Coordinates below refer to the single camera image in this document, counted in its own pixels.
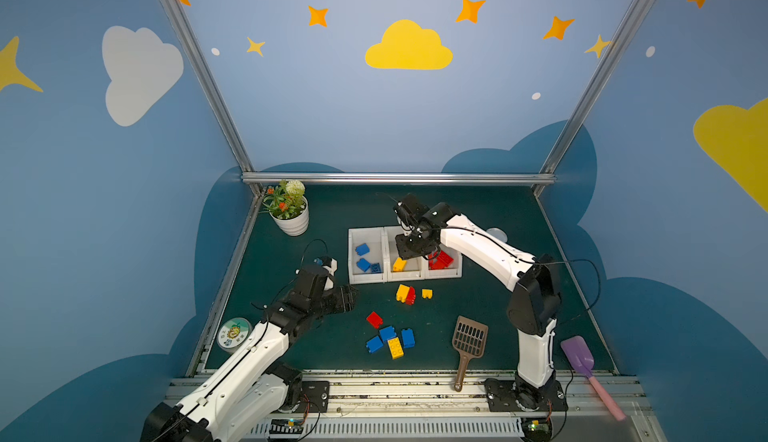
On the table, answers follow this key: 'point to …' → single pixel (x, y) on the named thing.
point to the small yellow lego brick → (426, 293)
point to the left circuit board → (285, 426)
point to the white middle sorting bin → (415, 268)
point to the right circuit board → (536, 429)
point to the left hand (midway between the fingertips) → (350, 291)
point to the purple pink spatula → (579, 354)
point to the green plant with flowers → (286, 200)
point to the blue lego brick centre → (363, 264)
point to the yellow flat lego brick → (395, 348)
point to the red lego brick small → (439, 260)
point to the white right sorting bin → (454, 270)
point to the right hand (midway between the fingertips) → (406, 249)
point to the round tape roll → (231, 332)
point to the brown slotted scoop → (469, 341)
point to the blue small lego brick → (362, 249)
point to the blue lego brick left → (373, 344)
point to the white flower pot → (295, 226)
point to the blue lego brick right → (408, 338)
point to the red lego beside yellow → (411, 296)
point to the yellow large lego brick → (402, 292)
